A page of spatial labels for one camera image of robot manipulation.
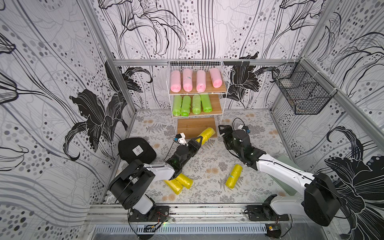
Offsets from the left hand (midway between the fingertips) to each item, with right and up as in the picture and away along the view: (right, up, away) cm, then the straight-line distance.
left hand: (203, 140), depth 85 cm
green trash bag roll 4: (+2, +22, 0) cm, 22 cm away
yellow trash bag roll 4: (+17, -20, -3) cm, 26 cm away
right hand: (+9, +7, -3) cm, 12 cm away
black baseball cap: (-43, -6, +4) cm, 44 cm away
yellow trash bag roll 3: (-11, -22, -5) cm, 25 cm away
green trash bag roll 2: (-10, +20, -1) cm, 22 cm away
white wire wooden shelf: (-6, +9, +23) cm, 25 cm away
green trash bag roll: (-15, +21, -1) cm, 26 cm away
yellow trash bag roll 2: (-16, -23, -6) cm, 29 cm away
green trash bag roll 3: (-4, +21, -1) cm, 21 cm away
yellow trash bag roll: (+2, +4, -1) cm, 4 cm away
